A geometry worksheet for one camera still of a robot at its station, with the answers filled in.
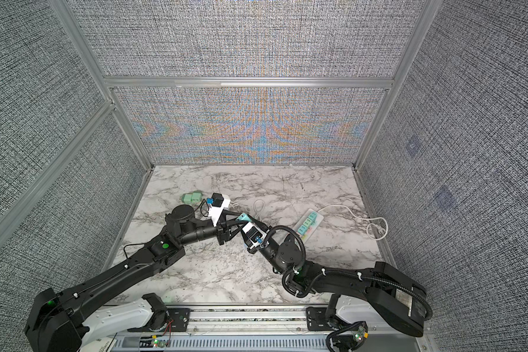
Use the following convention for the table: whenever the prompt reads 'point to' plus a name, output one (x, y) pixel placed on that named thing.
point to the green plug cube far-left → (186, 198)
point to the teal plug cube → (243, 217)
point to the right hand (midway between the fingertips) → (247, 214)
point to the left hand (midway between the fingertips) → (249, 220)
